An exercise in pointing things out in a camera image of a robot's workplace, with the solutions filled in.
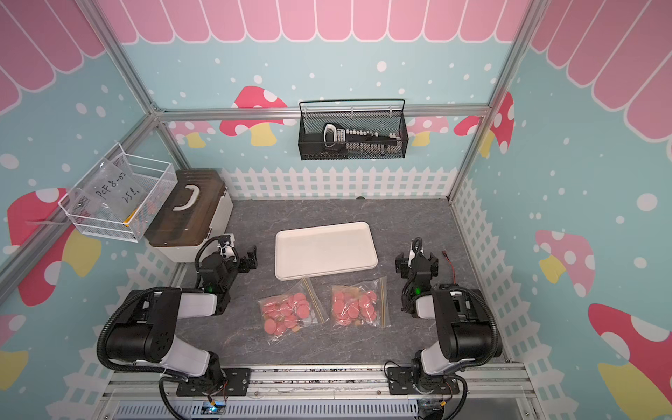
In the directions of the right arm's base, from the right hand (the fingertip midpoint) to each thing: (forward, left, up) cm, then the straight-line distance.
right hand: (417, 253), depth 94 cm
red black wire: (-1, -15, -8) cm, 17 cm away
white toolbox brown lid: (+11, +78, +13) cm, 79 cm away
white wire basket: (+12, +84, +26) cm, 89 cm away
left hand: (+1, +62, +2) cm, 62 cm away
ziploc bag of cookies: (-21, +46, -3) cm, 50 cm away
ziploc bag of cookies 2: (-17, +21, -5) cm, 27 cm away
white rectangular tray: (+6, +34, -7) cm, 35 cm away
